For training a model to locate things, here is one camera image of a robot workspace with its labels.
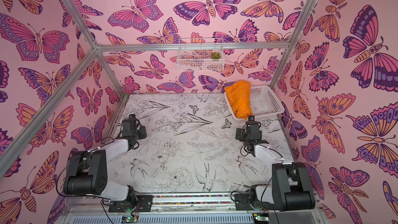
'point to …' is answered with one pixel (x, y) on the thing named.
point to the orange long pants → (238, 93)
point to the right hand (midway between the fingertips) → (248, 130)
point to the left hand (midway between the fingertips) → (142, 128)
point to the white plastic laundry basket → (265, 101)
